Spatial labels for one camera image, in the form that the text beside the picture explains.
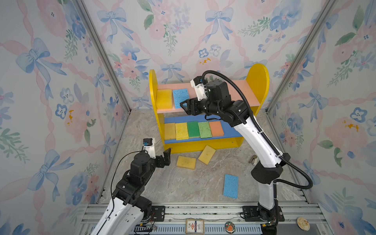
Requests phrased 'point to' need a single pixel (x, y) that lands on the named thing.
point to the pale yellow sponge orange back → (207, 154)
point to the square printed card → (195, 226)
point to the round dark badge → (230, 227)
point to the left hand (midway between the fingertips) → (162, 147)
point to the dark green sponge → (193, 129)
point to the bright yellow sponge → (181, 131)
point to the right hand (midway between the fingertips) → (186, 101)
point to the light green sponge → (204, 129)
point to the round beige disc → (303, 224)
